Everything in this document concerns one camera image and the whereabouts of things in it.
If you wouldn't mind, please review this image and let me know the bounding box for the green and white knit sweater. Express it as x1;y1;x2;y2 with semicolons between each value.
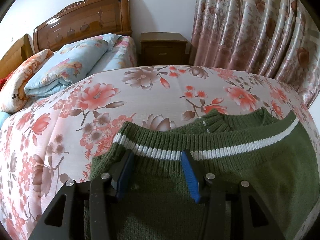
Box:
91;108;319;239

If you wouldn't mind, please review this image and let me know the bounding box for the pink floral quilt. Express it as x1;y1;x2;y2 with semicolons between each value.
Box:
1;66;319;239

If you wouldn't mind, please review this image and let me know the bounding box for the light blue floral pillow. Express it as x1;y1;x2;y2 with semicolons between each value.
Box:
24;33;121;98

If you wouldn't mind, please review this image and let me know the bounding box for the red bedding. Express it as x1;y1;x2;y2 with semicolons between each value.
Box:
0;72;13;90

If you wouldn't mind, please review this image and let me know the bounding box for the wooden nightstand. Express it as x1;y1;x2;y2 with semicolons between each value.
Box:
138;32;188;66

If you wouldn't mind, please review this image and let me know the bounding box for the light wooden headboard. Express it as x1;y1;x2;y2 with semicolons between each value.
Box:
0;34;34;79

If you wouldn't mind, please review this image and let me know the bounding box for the pink floral curtain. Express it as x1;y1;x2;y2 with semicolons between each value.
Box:
190;0;319;106

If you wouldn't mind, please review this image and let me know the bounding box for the dark wooden headboard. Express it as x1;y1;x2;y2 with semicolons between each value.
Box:
33;0;132;53

